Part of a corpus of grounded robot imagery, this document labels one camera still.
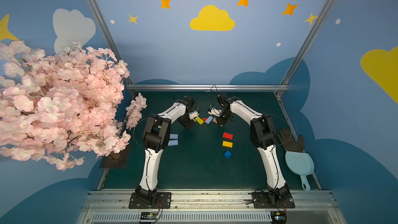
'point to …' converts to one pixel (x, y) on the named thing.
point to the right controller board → (279, 217)
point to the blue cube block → (227, 154)
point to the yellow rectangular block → (227, 144)
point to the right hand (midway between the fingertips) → (222, 119)
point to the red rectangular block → (227, 136)
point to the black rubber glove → (289, 142)
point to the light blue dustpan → (301, 163)
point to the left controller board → (149, 215)
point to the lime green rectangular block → (199, 120)
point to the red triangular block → (204, 119)
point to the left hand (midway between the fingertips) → (185, 122)
